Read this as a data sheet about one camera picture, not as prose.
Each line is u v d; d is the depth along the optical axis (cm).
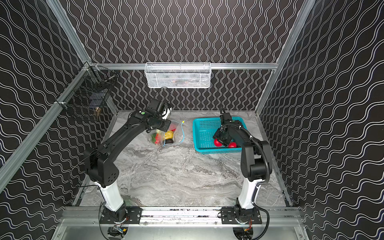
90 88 97
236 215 67
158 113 67
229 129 69
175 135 98
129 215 74
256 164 51
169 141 97
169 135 100
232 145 94
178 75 61
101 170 47
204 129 106
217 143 93
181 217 75
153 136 100
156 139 98
